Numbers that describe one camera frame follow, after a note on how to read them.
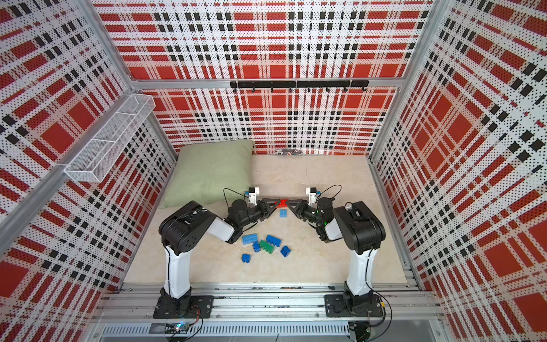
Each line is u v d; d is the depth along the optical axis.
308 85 0.89
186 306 0.67
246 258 0.84
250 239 0.89
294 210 0.86
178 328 0.69
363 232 0.51
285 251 0.84
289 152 1.23
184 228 0.55
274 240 0.88
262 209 0.84
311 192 0.90
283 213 0.98
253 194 0.89
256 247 0.87
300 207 0.85
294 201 0.90
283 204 0.90
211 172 0.97
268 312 0.73
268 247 0.86
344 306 0.71
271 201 0.87
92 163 0.69
